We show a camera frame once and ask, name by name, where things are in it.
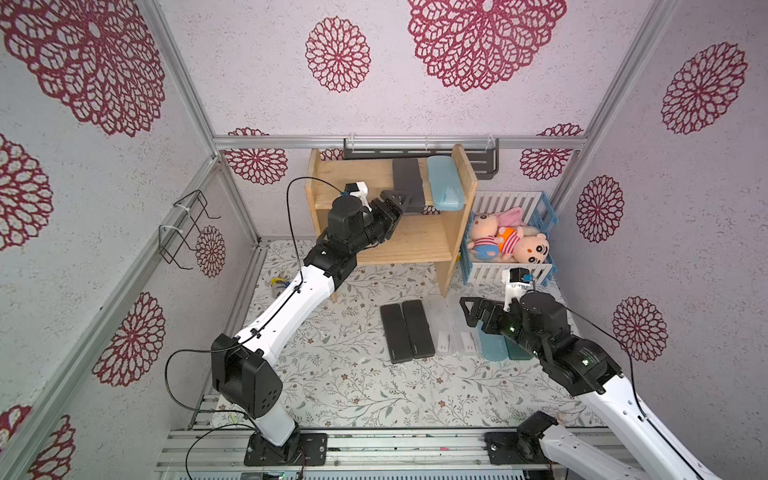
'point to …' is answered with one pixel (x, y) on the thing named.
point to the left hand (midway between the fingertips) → (409, 201)
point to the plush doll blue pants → (484, 243)
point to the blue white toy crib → (537, 211)
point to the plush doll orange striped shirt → (522, 249)
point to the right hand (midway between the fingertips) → (479, 306)
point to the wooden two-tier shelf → (434, 237)
